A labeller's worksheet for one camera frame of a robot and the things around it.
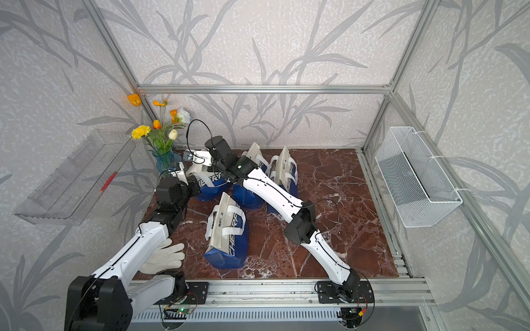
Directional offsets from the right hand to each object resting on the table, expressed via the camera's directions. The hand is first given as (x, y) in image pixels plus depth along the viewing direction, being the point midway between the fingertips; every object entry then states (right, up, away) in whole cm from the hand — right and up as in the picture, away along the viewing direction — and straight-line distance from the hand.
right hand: (212, 145), depth 80 cm
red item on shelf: (-30, -14, -13) cm, 36 cm away
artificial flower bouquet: (-28, +4, +14) cm, 32 cm away
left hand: (-8, -12, +3) cm, 15 cm away
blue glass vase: (-28, -5, +18) cm, 34 cm away
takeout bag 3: (+9, -31, -11) cm, 34 cm away
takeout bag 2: (+11, -22, +10) cm, 27 cm away
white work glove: (-19, -44, +1) cm, 48 cm away
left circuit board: (-5, -58, -10) cm, 59 cm away
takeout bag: (-2, -17, +7) cm, 18 cm away
